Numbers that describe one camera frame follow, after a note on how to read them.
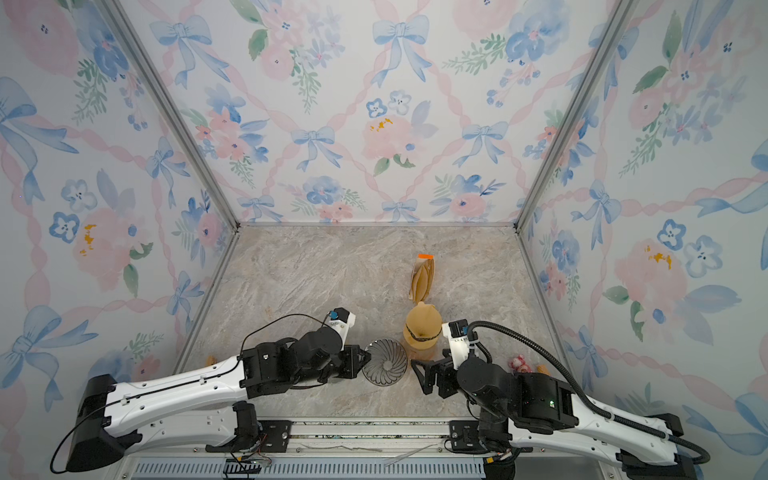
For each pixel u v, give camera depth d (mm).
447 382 567
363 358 679
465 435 737
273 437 748
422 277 950
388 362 744
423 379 585
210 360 837
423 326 809
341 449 732
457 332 569
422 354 858
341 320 648
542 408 453
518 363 832
